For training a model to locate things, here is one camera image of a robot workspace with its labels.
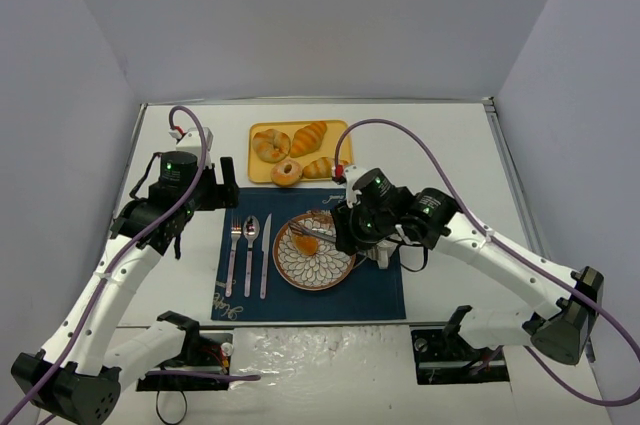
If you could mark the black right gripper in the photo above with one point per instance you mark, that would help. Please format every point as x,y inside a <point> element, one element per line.
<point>341,227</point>

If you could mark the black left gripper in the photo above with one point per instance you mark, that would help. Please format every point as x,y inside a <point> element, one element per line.
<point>220,190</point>

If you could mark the small oval bun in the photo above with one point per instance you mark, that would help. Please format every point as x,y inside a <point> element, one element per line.
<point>305,244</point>

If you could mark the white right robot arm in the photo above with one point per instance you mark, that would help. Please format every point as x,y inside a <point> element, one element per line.
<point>558,311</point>

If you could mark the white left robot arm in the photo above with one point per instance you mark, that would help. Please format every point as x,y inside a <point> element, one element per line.
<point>74,375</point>

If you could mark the twisted round bread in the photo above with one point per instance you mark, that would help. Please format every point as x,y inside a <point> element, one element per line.
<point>271,145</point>

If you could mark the yellow tray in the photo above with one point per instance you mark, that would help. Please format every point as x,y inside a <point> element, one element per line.
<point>259,172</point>

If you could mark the white mug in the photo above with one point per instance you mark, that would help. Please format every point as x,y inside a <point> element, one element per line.
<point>381,254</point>

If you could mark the patterned ceramic plate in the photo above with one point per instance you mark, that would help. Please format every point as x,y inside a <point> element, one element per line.
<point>327,268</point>

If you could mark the glazed donut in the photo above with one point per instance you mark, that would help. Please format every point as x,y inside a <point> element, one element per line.
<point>286,173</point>

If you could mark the small striped croissant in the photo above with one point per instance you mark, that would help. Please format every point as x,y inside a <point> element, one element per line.
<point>319,169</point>

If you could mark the large striped croissant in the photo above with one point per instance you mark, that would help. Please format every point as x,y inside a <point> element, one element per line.
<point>308,139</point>

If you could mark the blue placemat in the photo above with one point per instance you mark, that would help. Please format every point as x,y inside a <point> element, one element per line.
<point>367,294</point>

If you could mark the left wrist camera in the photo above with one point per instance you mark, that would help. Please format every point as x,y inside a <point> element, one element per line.
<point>190,140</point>

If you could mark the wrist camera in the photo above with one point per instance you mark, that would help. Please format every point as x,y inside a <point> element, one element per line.
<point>190,140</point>
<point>348,176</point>

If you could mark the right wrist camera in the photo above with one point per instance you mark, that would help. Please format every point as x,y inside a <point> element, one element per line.
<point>348,176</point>

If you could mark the fork with pink handle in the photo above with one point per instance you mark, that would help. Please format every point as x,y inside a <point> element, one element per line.
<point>235,235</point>

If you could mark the spoon with pink handle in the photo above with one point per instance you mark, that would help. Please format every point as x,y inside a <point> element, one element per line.
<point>251,231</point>

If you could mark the knife with pink handle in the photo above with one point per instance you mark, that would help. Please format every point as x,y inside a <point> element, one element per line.
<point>265,256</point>

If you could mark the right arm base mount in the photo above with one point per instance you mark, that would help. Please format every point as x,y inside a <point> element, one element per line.
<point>441,361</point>

